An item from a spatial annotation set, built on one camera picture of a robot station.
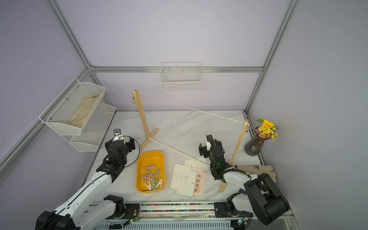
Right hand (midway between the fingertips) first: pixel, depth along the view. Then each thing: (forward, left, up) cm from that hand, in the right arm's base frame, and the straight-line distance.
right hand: (209, 143), depth 90 cm
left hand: (-2, +53, +9) cm, 53 cm away
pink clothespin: (-11, +38, -8) cm, 41 cm away
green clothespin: (-23, +34, -6) cm, 41 cm away
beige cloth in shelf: (+14, +72, +22) cm, 77 cm away
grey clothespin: (-15, +33, -7) cm, 37 cm away
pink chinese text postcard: (-24, +7, -9) cm, 27 cm away
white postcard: (-11, +9, -9) cm, 17 cm away
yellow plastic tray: (-5, +38, -8) cm, 39 cm away
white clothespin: (-24, +36, -7) cm, 44 cm away
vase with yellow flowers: (-1, -29, +14) cm, 33 cm away
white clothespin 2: (-22, +30, -8) cm, 38 cm away
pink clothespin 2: (-15, +39, -7) cm, 42 cm away
